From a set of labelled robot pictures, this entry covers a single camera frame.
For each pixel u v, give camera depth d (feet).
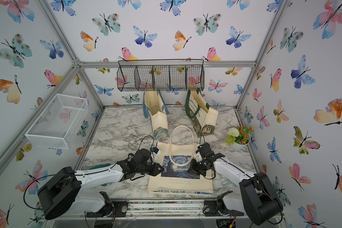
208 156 2.23
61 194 1.38
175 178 2.66
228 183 2.71
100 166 2.89
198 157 2.66
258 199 1.35
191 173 2.48
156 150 2.57
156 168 2.38
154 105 3.73
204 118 2.86
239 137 2.84
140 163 2.19
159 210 2.43
